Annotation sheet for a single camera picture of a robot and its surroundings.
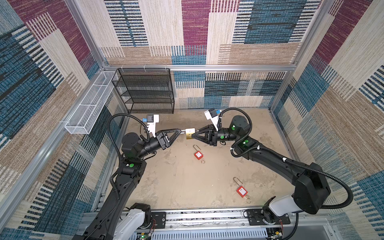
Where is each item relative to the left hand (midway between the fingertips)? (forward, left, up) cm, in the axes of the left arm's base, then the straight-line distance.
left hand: (180, 130), depth 62 cm
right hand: (-1, -5, -3) cm, 6 cm away
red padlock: (-14, -31, -35) cm, 49 cm away
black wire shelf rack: (+52, +28, -20) cm, 63 cm away
